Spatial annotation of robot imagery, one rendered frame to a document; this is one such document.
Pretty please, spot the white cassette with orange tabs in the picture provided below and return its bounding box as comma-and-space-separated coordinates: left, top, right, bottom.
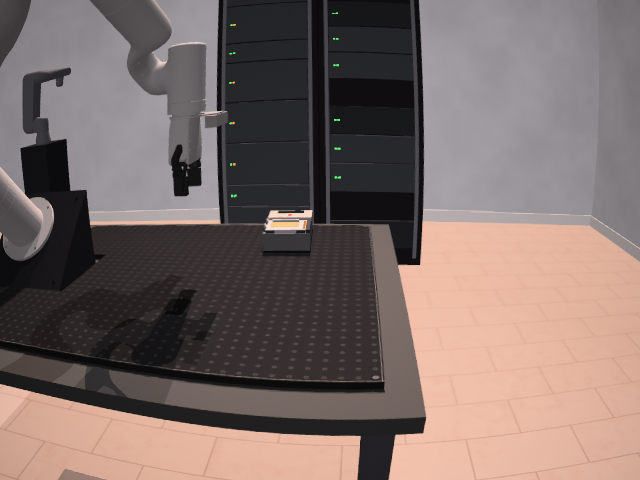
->
265, 220, 307, 232

